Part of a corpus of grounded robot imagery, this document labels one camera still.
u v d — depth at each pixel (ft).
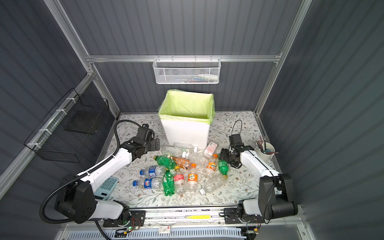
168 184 2.70
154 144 2.58
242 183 2.78
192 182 2.69
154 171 2.72
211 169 2.83
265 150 2.92
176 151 3.15
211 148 3.13
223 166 2.84
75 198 1.36
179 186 2.77
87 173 1.48
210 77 2.84
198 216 2.43
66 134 2.41
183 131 2.82
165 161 3.04
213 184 2.80
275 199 1.38
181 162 2.89
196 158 2.85
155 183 2.63
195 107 3.12
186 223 2.38
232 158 2.47
